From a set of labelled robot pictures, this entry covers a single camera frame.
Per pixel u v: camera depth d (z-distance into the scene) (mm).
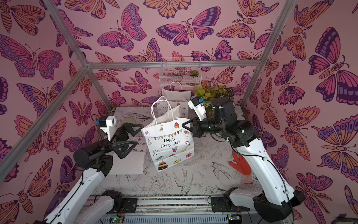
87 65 923
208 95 926
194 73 925
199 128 513
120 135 521
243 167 857
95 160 500
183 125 586
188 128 576
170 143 607
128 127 559
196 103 511
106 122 468
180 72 955
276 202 362
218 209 728
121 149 471
